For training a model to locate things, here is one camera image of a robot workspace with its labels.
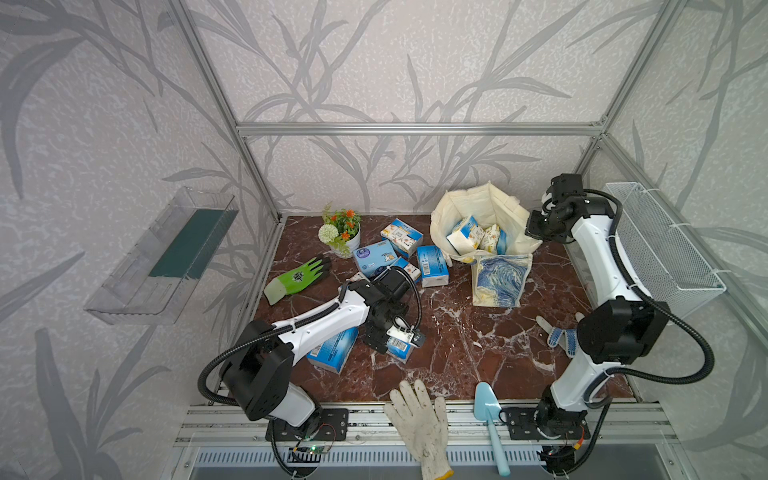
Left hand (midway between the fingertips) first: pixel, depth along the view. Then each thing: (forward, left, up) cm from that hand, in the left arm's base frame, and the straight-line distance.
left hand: (394, 325), depth 84 cm
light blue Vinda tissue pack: (+26, +7, -3) cm, 27 cm away
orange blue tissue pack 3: (+17, +12, -1) cm, 21 cm away
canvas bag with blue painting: (+14, -32, +3) cm, 35 cm away
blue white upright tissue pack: (+20, -12, +1) cm, 24 cm away
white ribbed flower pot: (+24, +16, +4) cm, 29 cm away
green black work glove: (+22, +27, -6) cm, 35 cm away
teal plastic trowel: (-20, -24, -5) cm, 32 cm away
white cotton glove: (-25, -8, -4) cm, 27 cm away
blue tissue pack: (-8, +17, 0) cm, 18 cm away
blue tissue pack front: (-7, -2, -1) cm, 7 cm away
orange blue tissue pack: (+27, -24, +7) cm, 37 cm away
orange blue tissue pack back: (+32, -4, 0) cm, 33 cm away
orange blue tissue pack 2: (+19, -6, 0) cm, 20 cm away
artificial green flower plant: (+31, +19, +7) cm, 37 cm away
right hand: (+22, -39, +17) cm, 48 cm away
